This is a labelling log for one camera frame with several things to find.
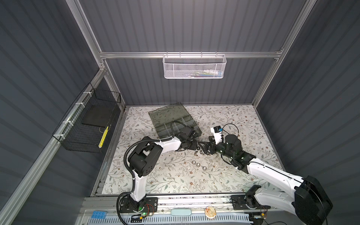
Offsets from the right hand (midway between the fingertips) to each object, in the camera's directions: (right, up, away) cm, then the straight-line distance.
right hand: (206, 139), depth 79 cm
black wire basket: (-65, +7, -7) cm, 66 cm away
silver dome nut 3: (0, -19, +7) cm, 20 cm away
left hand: (-3, -7, +14) cm, 16 cm away
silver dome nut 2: (-3, -17, +9) cm, 20 cm away
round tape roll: (+1, -36, -8) cm, 37 cm away
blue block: (-56, -37, -9) cm, 68 cm away
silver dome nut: (-6, -16, +10) cm, 20 cm away
